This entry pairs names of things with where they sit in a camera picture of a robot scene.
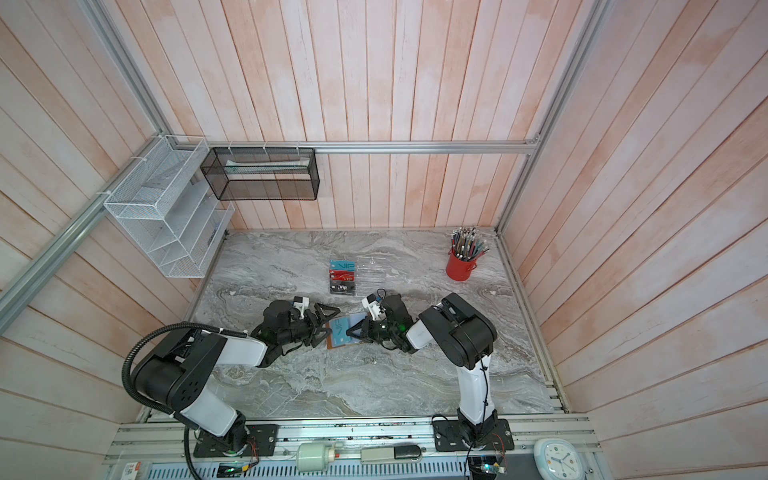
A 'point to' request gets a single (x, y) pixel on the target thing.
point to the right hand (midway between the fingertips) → (347, 333)
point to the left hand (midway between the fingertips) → (337, 324)
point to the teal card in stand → (342, 265)
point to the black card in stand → (343, 287)
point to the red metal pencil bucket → (457, 268)
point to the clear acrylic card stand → (371, 276)
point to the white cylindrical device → (313, 457)
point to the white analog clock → (555, 459)
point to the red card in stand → (341, 275)
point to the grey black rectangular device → (388, 454)
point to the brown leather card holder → (329, 339)
